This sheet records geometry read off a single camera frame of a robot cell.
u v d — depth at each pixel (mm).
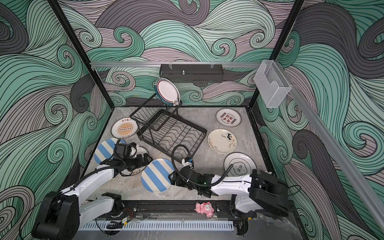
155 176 844
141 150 916
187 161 744
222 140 999
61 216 788
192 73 961
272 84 791
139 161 760
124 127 1065
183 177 590
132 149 721
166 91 879
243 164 899
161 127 795
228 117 1138
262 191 410
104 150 952
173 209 744
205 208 711
